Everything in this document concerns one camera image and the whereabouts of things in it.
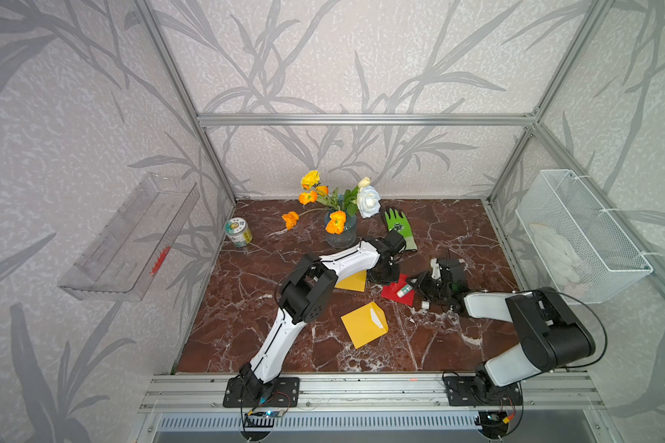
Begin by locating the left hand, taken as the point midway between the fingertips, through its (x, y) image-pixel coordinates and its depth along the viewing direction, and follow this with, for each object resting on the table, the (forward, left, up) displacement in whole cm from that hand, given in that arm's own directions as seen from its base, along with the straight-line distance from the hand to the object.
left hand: (393, 283), depth 94 cm
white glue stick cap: (-8, -9, +1) cm, 12 cm away
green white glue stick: (-4, -3, +2) cm, 5 cm away
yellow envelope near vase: (+1, +13, -1) cm, 13 cm away
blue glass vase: (+18, +16, +2) cm, 24 cm away
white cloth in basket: (-2, -43, +22) cm, 48 cm away
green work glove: (+27, -5, 0) cm, 28 cm away
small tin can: (+17, +56, +6) cm, 59 cm away
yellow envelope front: (-13, +10, -2) cm, 17 cm away
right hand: (+1, -4, +2) cm, 5 cm away
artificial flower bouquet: (+8, +12, +33) cm, 36 cm away
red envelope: (-2, +2, -1) cm, 3 cm away
